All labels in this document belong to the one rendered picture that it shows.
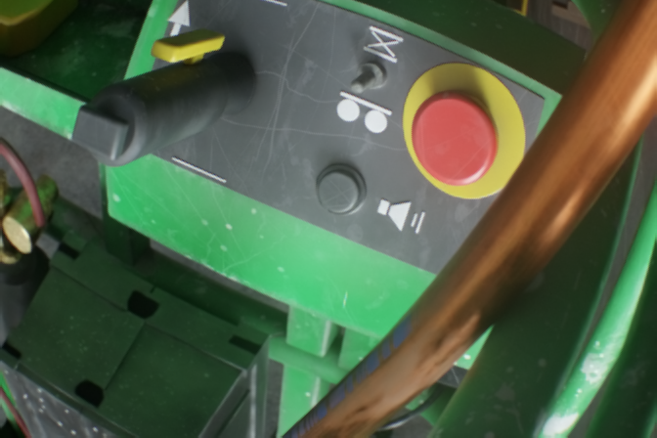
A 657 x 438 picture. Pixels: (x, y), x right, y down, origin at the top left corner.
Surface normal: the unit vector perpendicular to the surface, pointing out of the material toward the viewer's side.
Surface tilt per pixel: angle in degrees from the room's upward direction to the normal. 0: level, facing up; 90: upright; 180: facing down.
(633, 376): 27
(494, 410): 9
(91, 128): 58
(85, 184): 0
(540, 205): 87
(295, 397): 90
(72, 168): 0
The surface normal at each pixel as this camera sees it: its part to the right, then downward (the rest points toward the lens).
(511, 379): -0.07, -0.71
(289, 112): -0.33, 0.20
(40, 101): -0.44, 0.66
